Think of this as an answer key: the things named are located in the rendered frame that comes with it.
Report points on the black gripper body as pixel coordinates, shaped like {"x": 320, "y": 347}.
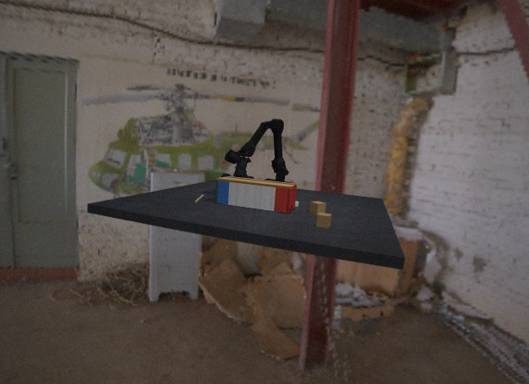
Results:
{"x": 239, "y": 172}

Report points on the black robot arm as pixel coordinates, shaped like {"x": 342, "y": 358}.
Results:
{"x": 247, "y": 150}

